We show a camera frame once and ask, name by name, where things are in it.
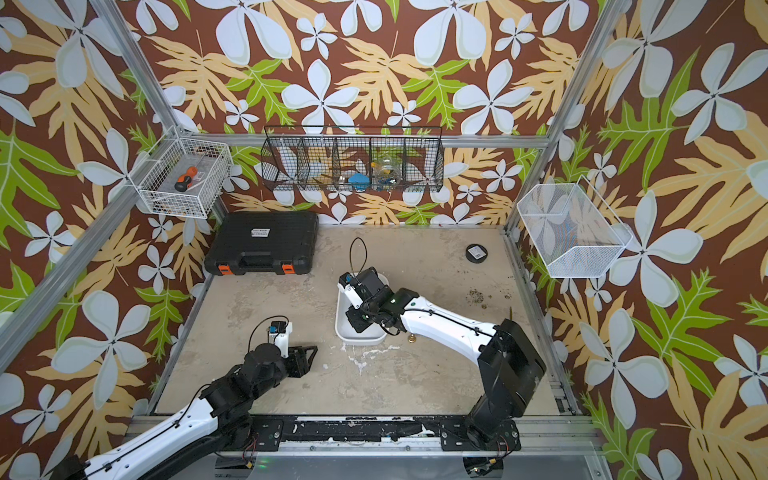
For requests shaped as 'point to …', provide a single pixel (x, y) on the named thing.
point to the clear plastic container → (388, 171)
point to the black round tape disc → (476, 253)
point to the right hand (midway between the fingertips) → (349, 312)
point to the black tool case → (243, 241)
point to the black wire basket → (347, 158)
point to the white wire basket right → (572, 229)
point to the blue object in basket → (360, 181)
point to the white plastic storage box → (345, 331)
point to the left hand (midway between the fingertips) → (313, 345)
